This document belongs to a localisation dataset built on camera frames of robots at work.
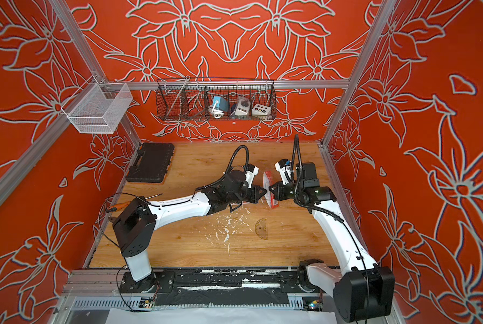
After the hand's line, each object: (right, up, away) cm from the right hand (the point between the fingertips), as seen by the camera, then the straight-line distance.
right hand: (267, 187), depth 77 cm
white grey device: (-10, +35, +13) cm, 38 cm away
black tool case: (-59, +9, +28) cm, 66 cm away
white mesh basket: (-76, +35, +13) cm, 85 cm away
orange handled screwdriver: (-69, -11, +13) cm, 71 cm away
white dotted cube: (-1, +35, +16) cm, 38 cm away
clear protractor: (-2, -19, +9) cm, 21 cm away
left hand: (+1, -2, +1) cm, 2 cm away
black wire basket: (-37, +41, +21) cm, 59 cm away
